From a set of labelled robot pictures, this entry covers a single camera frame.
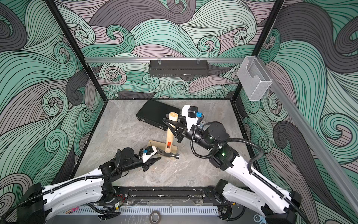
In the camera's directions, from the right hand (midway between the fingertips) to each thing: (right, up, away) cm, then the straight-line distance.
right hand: (164, 118), depth 51 cm
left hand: (-5, -20, +22) cm, 30 cm away
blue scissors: (+45, -50, +16) cm, 69 cm away
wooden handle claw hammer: (+2, -10, +9) cm, 14 cm away
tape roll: (-6, -50, +16) cm, 53 cm away
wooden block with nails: (-5, -20, +38) cm, 44 cm away
